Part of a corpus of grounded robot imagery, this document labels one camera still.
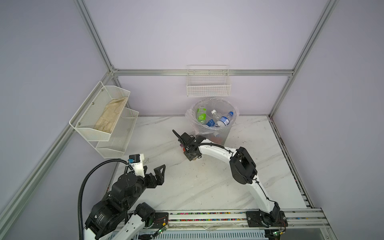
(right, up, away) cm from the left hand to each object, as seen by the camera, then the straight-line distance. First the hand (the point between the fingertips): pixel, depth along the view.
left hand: (155, 168), depth 64 cm
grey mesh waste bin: (+33, +12, +24) cm, 42 cm away
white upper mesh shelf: (-36, +23, +14) cm, 44 cm away
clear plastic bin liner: (+27, +27, +29) cm, 48 cm away
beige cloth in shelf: (-29, +22, +13) cm, 39 cm away
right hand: (+14, +2, +32) cm, 35 cm away
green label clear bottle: (+21, +26, +23) cm, 41 cm away
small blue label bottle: (+34, +22, +18) cm, 44 cm away
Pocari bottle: (+30, +26, +29) cm, 49 cm away
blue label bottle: (+26, +21, +23) cm, 41 cm away
